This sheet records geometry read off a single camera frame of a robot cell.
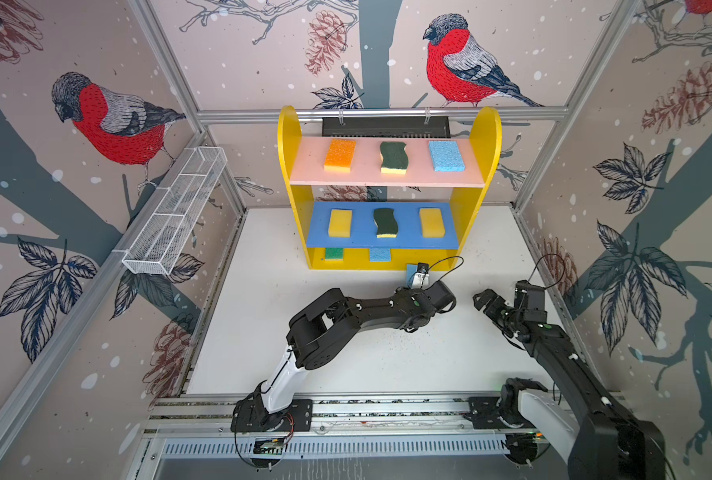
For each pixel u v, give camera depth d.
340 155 0.75
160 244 0.71
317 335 0.51
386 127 0.95
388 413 0.75
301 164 0.76
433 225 0.93
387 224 0.95
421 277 0.81
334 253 1.03
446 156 0.76
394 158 0.74
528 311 0.66
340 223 0.95
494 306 0.78
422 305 0.70
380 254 1.04
